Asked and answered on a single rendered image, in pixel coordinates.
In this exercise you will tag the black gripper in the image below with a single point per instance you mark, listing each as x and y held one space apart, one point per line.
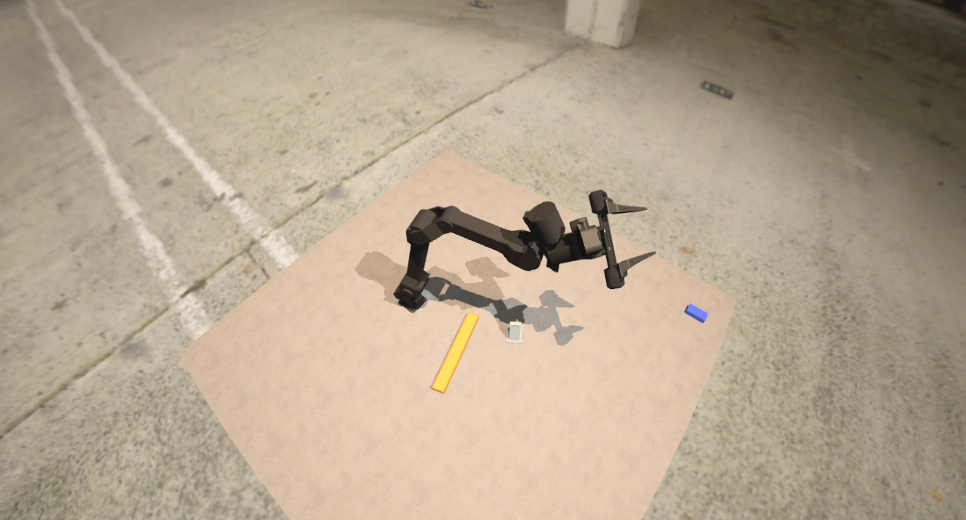
602 205

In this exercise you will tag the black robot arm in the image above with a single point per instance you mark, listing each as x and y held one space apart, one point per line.
521 248

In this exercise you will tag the blue rectangular block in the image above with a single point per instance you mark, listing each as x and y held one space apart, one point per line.
696 313

